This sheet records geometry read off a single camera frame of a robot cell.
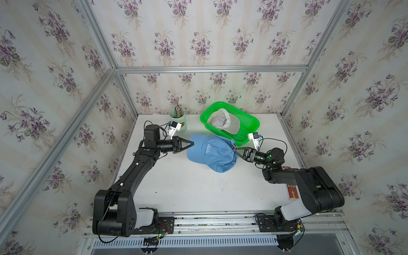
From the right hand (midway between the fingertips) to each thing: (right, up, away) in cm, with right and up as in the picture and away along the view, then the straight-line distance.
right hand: (235, 153), depth 76 cm
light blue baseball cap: (-9, +1, -3) cm, 10 cm away
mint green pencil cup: (-30, +17, +25) cm, 43 cm away
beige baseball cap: (-2, +18, +36) cm, 40 cm away
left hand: (-21, +3, -4) cm, 21 cm away
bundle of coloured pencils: (-32, +24, +25) cm, 47 cm away
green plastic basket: (+16, +15, +35) cm, 41 cm away
